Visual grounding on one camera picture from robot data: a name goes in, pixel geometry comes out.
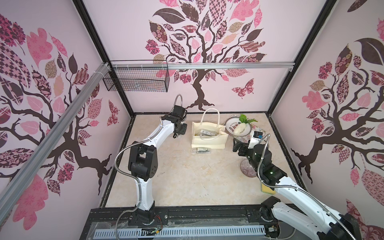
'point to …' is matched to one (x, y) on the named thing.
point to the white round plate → (232, 122)
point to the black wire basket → (138, 76)
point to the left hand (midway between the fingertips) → (180, 131)
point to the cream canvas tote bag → (208, 136)
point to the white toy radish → (240, 127)
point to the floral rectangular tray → (254, 128)
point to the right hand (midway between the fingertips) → (242, 138)
